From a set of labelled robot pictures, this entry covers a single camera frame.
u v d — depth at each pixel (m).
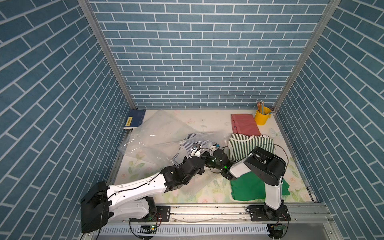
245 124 1.09
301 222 0.75
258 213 0.74
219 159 0.72
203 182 0.86
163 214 0.74
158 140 0.97
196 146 0.66
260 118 1.07
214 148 0.87
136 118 1.14
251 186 0.81
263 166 0.53
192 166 0.55
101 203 0.41
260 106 1.04
